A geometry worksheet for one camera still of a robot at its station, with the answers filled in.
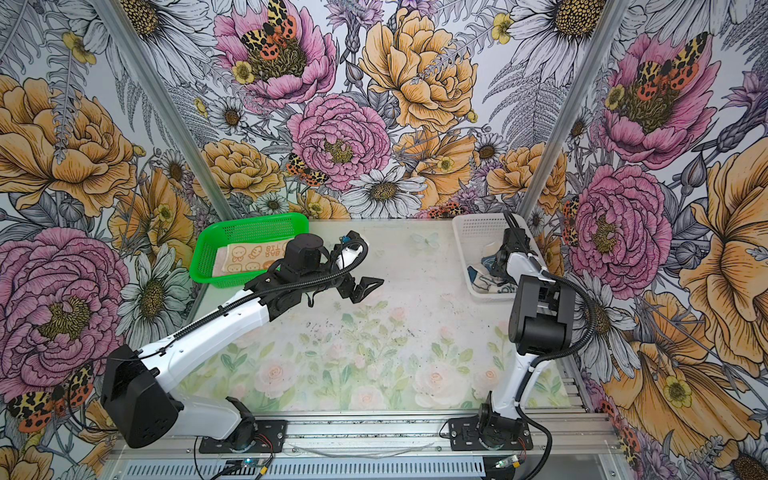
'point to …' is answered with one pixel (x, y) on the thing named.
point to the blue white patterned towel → (488, 282)
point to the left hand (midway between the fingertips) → (369, 275)
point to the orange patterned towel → (247, 257)
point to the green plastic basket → (217, 232)
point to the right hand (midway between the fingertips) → (511, 280)
